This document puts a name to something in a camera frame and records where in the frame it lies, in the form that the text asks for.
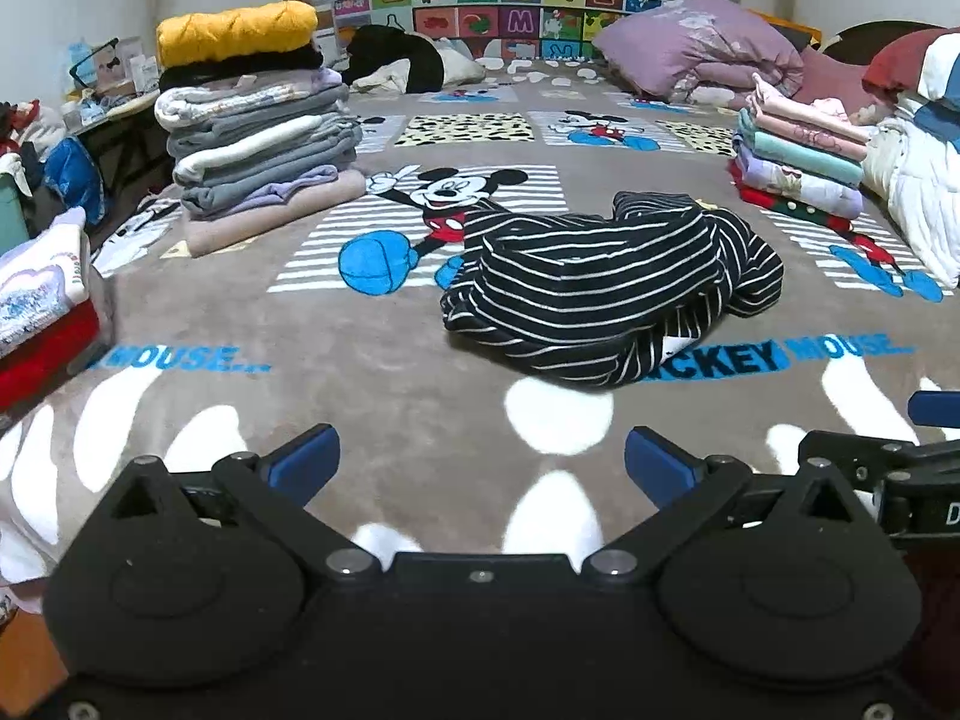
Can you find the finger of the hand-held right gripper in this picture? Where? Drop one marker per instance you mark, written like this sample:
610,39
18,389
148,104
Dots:
847,454
934,409

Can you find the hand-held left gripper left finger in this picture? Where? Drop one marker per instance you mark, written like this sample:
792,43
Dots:
304,457

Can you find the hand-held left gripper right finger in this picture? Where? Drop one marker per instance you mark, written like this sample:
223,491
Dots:
660,465

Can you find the black white striped shirt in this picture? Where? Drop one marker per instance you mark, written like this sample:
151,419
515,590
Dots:
570,292

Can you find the stack of pastel folded clothes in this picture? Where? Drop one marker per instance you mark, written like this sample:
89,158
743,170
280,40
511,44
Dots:
802,157

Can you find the stack of grey folded clothes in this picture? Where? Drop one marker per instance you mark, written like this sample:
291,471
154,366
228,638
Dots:
255,142

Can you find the cartoon mouse printed blanket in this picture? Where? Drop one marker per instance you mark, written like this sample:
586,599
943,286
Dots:
375,405

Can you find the red folded garment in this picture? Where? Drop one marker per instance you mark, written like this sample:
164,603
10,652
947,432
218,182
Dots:
45,360

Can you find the white printed folded garment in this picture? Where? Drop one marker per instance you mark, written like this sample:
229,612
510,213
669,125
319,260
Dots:
37,285

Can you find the mauve pillow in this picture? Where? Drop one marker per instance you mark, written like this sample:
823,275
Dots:
832,75

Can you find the dark side table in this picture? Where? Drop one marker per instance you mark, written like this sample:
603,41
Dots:
120,150

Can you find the blue plastic bag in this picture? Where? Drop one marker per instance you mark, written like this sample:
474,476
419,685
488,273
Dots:
71,180

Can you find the dark round headboard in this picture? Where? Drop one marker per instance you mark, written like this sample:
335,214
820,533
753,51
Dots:
862,41

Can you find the teal storage box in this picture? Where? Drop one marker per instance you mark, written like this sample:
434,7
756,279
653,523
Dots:
11,214

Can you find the orange box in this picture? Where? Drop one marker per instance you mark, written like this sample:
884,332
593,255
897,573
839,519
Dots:
787,24

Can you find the purple pillow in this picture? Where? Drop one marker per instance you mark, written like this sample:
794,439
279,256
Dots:
697,37

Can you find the clear box with black frame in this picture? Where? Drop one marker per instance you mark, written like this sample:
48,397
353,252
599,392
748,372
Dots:
131,64

